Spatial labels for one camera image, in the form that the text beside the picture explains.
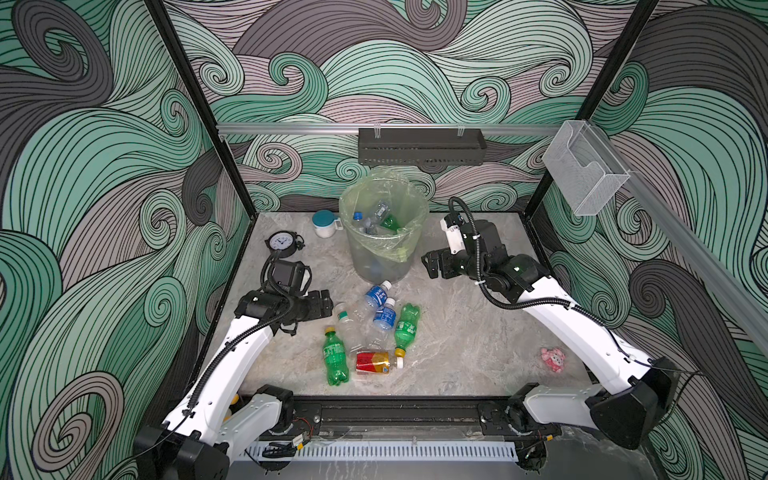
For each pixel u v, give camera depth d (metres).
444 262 0.66
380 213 0.95
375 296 0.90
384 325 0.86
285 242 1.08
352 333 0.88
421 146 0.97
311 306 0.68
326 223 1.07
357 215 0.94
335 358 0.78
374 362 0.78
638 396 0.37
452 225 0.65
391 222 0.99
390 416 0.75
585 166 0.78
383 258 0.84
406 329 0.83
